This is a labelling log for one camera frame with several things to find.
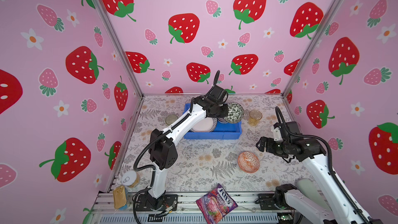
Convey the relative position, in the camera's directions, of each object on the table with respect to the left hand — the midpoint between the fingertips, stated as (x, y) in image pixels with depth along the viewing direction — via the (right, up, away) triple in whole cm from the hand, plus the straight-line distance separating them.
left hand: (227, 112), depth 84 cm
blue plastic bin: (-1, -12, +14) cm, 19 cm away
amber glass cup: (+23, -4, +24) cm, 34 cm away
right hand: (+17, -17, -9) cm, 25 cm away
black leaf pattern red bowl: (+5, -1, +2) cm, 5 cm away
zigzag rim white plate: (-11, -9, +16) cm, 21 cm away
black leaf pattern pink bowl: (-2, -5, +14) cm, 15 cm away
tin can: (-50, -34, -7) cm, 61 cm away
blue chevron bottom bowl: (+12, -29, +2) cm, 31 cm away
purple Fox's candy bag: (-7, -43, -12) cm, 45 cm away
